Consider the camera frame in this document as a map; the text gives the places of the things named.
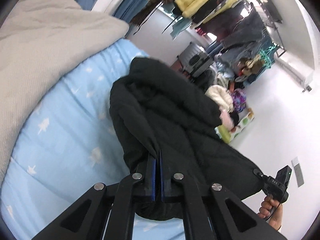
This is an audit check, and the white air conditioner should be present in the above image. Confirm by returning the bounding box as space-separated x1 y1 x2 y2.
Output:
274 48 314 91

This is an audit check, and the polka dot board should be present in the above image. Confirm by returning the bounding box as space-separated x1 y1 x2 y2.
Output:
229 107 254 141

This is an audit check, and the right hand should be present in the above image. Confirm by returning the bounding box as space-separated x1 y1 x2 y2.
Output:
257 195 283 231

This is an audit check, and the black puffer coat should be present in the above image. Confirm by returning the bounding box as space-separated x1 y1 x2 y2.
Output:
109 56 262 222

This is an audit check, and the purple patterned jacket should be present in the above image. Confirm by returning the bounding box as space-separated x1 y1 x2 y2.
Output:
231 89 247 113

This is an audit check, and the light blue star bedsheet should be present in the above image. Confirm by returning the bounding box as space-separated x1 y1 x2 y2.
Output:
0 38 186 240

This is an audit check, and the grey suitcase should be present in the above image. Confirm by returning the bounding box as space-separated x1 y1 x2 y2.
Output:
177 42 214 77

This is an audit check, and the cream white puffer jacket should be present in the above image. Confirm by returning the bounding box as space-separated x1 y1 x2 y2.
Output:
205 85 234 113

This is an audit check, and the beige quilt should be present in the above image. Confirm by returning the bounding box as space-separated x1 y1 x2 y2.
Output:
1 0 129 176

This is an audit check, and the black clothes rack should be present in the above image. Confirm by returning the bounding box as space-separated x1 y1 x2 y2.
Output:
244 0 286 57

